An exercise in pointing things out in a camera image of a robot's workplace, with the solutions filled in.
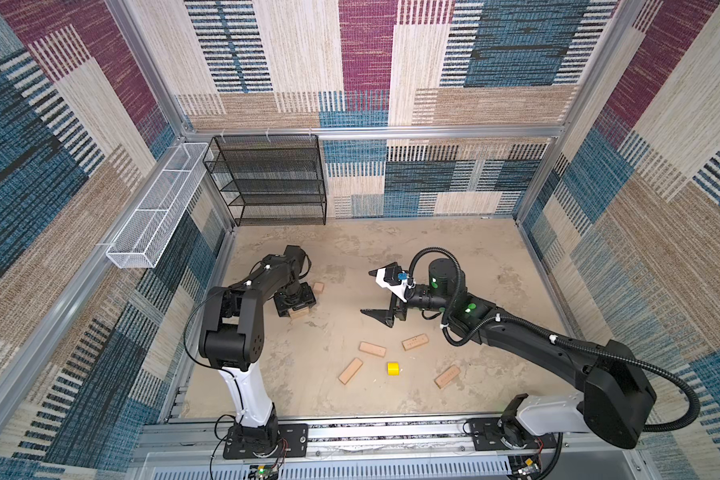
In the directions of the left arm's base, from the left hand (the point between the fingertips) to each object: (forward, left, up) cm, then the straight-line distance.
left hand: (303, 303), depth 95 cm
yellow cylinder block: (-20, -27, -1) cm, 34 cm away
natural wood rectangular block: (-4, +1, +1) cm, 4 cm away
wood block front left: (-20, -14, -2) cm, 25 cm away
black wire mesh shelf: (+41, +14, +16) cm, 46 cm away
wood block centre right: (-12, -34, -2) cm, 36 cm away
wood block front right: (-22, -42, -2) cm, 47 cm away
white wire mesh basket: (+1, +32, +31) cm, 45 cm away
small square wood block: (+6, -4, 0) cm, 8 cm away
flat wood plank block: (-14, -22, -1) cm, 26 cm away
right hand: (-9, -20, +21) cm, 31 cm away
